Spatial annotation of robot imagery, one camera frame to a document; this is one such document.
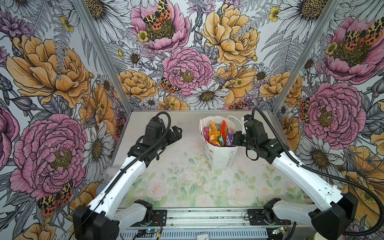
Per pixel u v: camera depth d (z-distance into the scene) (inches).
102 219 14.7
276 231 28.2
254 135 22.9
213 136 30.0
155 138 22.2
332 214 14.7
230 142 30.4
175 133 27.1
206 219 30.0
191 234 27.9
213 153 29.4
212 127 32.2
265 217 26.7
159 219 28.8
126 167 18.5
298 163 18.2
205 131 33.4
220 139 30.7
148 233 28.3
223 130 31.3
